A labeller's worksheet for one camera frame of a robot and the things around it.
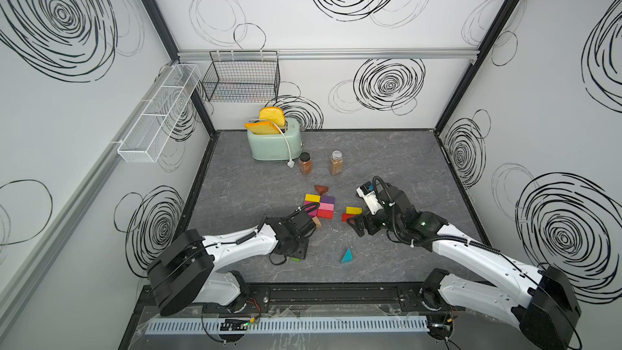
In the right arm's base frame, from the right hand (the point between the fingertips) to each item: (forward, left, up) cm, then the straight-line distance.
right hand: (359, 214), depth 79 cm
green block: (-12, +21, -10) cm, 26 cm away
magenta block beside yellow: (+11, +18, -13) cm, 25 cm away
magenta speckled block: (-2, +15, +3) cm, 16 cm away
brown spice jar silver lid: (+24, +7, -4) cm, 25 cm away
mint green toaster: (+35, +25, +3) cm, 43 cm away
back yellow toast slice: (+39, +33, +9) cm, 51 cm away
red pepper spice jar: (+24, +19, -5) cm, 32 cm away
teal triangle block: (-10, +3, -11) cm, 16 cm away
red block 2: (+5, +4, -12) cm, 14 cm away
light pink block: (+8, +9, -12) cm, 17 cm away
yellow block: (+13, +16, -13) cm, 24 cm away
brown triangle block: (+15, +13, -11) cm, 23 cm away
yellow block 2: (+8, 0, -13) cm, 15 cm away
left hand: (-9, +20, -12) cm, 25 cm away
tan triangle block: (+1, +14, -10) cm, 17 cm away
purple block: (+12, +10, -13) cm, 20 cm away
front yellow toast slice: (+31, +35, +9) cm, 47 cm away
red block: (+6, +10, -13) cm, 18 cm away
